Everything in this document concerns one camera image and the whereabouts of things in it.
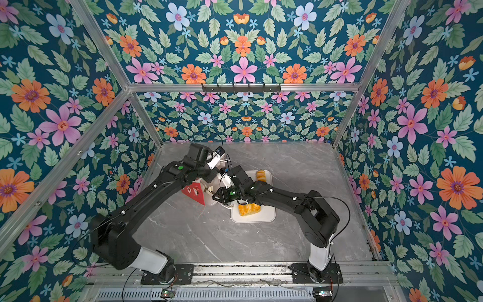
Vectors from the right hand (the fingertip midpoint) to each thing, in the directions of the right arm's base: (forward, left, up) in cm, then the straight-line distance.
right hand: (214, 196), depth 81 cm
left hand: (+11, -1, +10) cm, 15 cm away
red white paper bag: (+1, +5, +2) cm, 5 cm away
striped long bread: (+17, -21, -9) cm, 29 cm away
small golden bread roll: (-2, -13, -9) cm, 16 cm away
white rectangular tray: (-3, -23, -13) cm, 26 cm away
